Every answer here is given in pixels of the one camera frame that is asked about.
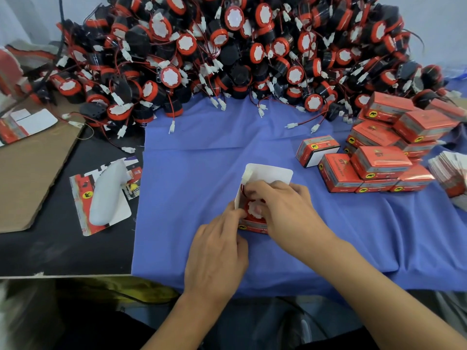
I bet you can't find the person's left hand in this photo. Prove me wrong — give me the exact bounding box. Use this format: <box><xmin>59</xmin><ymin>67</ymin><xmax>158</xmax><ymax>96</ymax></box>
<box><xmin>184</xmin><ymin>202</ymin><xmax>251</xmax><ymax>301</ymax></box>

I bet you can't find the person's right hand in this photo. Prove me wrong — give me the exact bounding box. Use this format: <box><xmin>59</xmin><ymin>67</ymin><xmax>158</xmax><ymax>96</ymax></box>
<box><xmin>243</xmin><ymin>180</ymin><xmax>338</xmax><ymax>265</ymax></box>

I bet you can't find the buzzer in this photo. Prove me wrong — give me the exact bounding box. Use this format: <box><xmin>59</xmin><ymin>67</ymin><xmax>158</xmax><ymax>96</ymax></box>
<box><xmin>246</xmin><ymin>200</ymin><xmax>268</xmax><ymax>223</ymax></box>

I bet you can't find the stack of box blanks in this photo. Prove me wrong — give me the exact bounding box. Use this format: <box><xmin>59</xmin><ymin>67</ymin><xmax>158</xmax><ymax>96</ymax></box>
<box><xmin>428</xmin><ymin>149</ymin><xmax>467</xmax><ymax>210</ymax></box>

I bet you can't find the pile of black red buzzers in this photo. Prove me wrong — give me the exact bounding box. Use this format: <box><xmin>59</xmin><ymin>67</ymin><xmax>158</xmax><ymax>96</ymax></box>
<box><xmin>22</xmin><ymin>0</ymin><xmax>467</xmax><ymax>136</ymax></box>

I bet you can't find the person's right forearm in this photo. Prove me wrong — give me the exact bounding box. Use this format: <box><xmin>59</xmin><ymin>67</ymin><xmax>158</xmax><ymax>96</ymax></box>
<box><xmin>310</xmin><ymin>238</ymin><xmax>467</xmax><ymax>350</ymax></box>

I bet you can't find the blue table cloth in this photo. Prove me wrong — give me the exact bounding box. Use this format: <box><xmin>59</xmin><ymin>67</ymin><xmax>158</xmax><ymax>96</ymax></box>
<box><xmin>131</xmin><ymin>72</ymin><xmax>467</xmax><ymax>298</ymax></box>

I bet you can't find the brown cardboard piece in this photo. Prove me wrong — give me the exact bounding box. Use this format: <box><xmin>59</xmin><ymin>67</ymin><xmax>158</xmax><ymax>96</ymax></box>
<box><xmin>0</xmin><ymin>113</ymin><xmax>83</xmax><ymax>234</ymax></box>

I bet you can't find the black hanging cable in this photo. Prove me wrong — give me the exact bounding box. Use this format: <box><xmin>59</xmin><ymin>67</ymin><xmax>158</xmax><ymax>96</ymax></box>
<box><xmin>54</xmin><ymin>0</ymin><xmax>67</xmax><ymax>41</ymax></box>

